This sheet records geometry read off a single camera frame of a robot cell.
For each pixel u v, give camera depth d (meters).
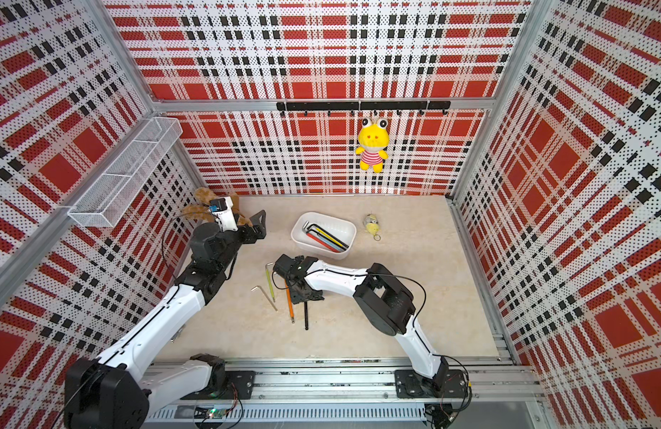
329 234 1.08
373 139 0.92
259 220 0.73
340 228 1.08
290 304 0.89
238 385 0.74
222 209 0.65
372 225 1.07
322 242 1.05
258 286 0.93
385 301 0.52
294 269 0.72
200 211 1.08
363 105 0.88
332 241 1.05
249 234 0.70
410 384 0.74
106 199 0.70
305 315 0.86
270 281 0.95
